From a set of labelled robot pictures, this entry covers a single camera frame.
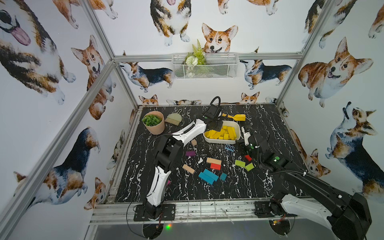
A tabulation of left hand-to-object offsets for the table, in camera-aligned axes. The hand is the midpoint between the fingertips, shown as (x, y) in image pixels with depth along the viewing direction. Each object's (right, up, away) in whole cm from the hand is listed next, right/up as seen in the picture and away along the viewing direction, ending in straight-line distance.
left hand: (221, 122), depth 95 cm
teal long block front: (-10, -31, -11) cm, 34 cm away
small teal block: (0, -30, -10) cm, 32 cm away
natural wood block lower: (-20, -27, -7) cm, 35 cm away
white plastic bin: (+6, -7, +3) cm, 10 cm away
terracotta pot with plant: (-43, 0, 0) cm, 43 cm away
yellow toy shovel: (+14, +4, +18) cm, 23 cm away
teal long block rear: (-7, -30, -9) cm, 32 cm away
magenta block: (-31, -33, -12) cm, 47 cm away
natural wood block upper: (-7, -23, -5) cm, 24 cm away
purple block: (-20, -20, 0) cm, 28 cm away
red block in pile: (-5, -25, -7) cm, 27 cm away
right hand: (+7, -8, -16) cm, 20 cm away
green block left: (+10, -24, -6) cm, 27 cm away
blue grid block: (+5, -16, 0) cm, 17 cm away
